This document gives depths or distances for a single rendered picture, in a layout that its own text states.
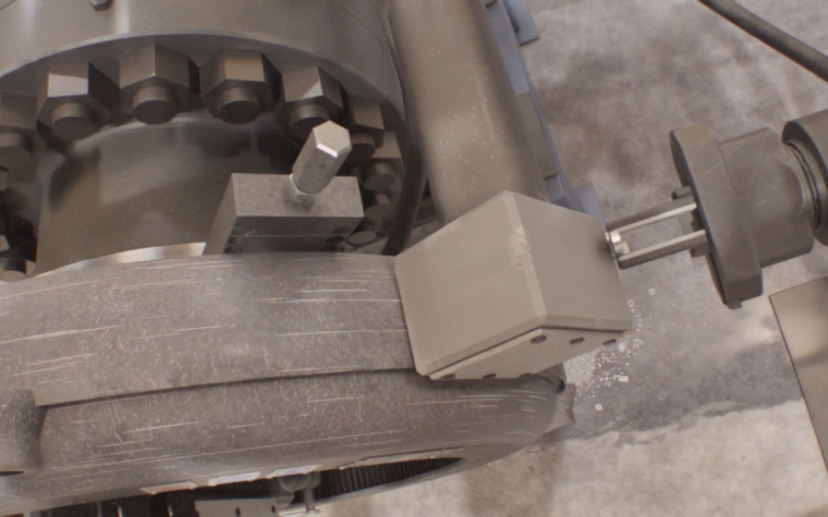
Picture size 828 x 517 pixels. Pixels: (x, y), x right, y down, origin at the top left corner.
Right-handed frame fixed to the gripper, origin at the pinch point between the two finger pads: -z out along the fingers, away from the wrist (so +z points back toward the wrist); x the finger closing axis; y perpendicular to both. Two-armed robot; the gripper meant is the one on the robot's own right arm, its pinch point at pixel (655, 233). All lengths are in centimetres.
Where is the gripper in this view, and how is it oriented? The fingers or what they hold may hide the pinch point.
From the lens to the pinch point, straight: 47.6
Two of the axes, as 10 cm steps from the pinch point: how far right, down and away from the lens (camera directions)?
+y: -2.7, -0.3, -9.6
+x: -2.8, -9.5, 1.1
